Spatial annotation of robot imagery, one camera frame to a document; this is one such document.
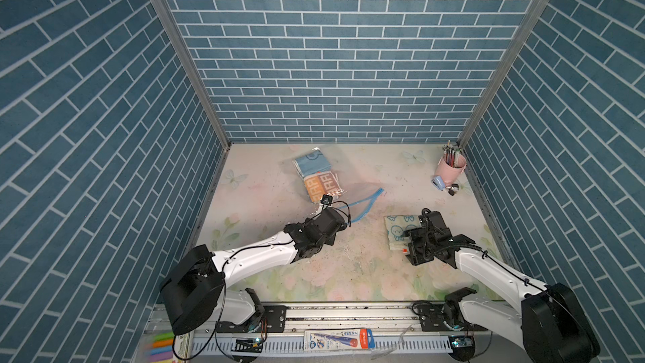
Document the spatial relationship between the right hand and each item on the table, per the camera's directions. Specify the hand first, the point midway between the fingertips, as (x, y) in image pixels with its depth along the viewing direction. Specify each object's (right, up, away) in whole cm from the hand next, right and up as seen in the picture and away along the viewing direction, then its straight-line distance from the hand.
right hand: (401, 240), depth 87 cm
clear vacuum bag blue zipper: (-15, +14, +4) cm, 21 cm away
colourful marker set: (-71, -24, -20) cm, 78 cm away
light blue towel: (-33, +28, +24) cm, 50 cm away
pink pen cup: (+24, +23, +15) cm, 37 cm away
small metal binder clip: (+27, +18, +17) cm, 37 cm away
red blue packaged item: (-21, -22, -18) cm, 35 cm away
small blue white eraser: (+20, +19, +17) cm, 33 cm away
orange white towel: (-29, +19, +14) cm, 37 cm away
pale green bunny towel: (-1, +4, +4) cm, 6 cm away
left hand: (-24, +6, -3) cm, 25 cm away
